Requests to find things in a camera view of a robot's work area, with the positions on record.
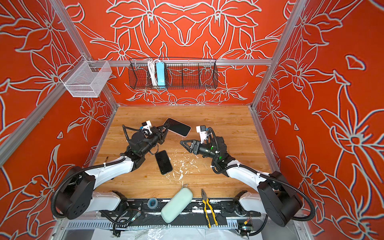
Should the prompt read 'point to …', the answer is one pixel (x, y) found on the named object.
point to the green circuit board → (245, 225)
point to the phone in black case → (164, 162)
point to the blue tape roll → (152, 203)
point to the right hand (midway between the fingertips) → (180, 144)
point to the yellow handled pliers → (205, 200)
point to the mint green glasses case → (175, 207)
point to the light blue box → (160, 75)
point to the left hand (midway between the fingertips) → (170, 124)
